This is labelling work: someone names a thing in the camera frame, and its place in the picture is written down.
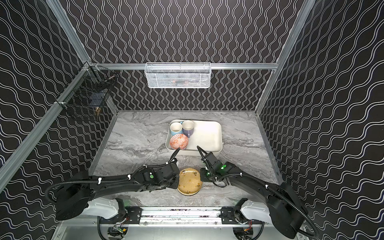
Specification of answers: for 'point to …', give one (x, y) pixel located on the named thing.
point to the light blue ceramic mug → (176, 128)
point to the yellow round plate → (189, 182)
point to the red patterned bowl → (179, 140)
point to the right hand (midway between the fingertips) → (202, 177)
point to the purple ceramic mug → (188, 127)
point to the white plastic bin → (207, 135)
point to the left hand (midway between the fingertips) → (181, 180)
